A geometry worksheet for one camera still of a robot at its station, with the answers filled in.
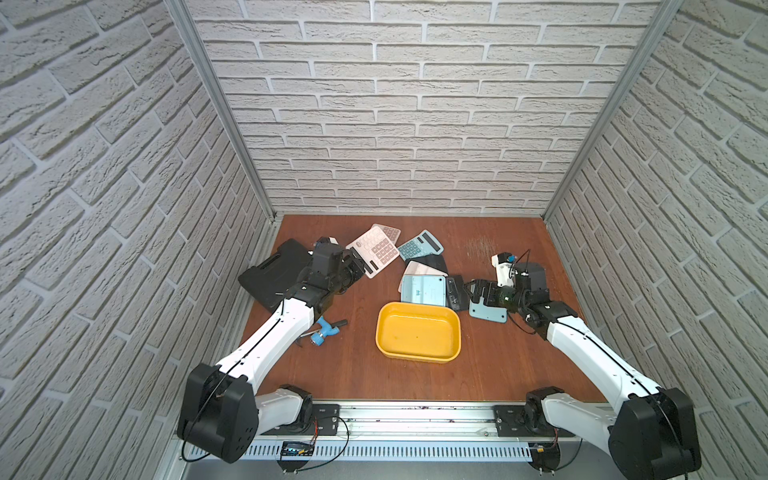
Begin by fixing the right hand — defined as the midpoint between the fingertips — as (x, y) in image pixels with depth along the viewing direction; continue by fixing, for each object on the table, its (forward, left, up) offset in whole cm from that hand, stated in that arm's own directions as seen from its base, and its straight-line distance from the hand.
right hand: (479, 286), depth 84 cm
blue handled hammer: (-6, +46, -9) cm, 47 cm away
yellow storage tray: (-7, +18, -13) cm, 23 cm away
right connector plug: (-40, -9, -13) cm, 43 cm away
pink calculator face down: (+13, +17, -7) cm, 23 cm away
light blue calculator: (+4, +15, -7) cm, 18 cm away
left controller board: (-34, +51, -15) cm, 64 cm away
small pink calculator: (+32, +23, -11) cm, 42 cm away
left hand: (+9, +35, +8) cm, 37 cm away
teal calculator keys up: (+24, +14, -10) cm, 29 cm away
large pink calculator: (+12, +29, +6) cm, 32 cm away
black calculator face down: (+17, +9, -9) cm, 21 cm away
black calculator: (+3, +5, -8) cm, 10 cm away
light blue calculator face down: (-3, -5, -12) cm, 13 cm away
